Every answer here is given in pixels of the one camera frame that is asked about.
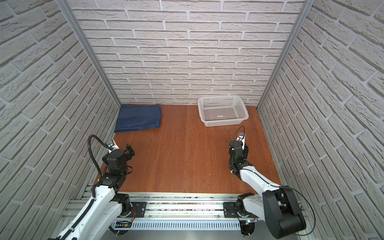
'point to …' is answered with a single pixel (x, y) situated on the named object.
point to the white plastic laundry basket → (222, 110)
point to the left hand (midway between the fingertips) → (119, 146)
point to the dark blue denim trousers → (138, 116)
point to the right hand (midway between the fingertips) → (241, 142)
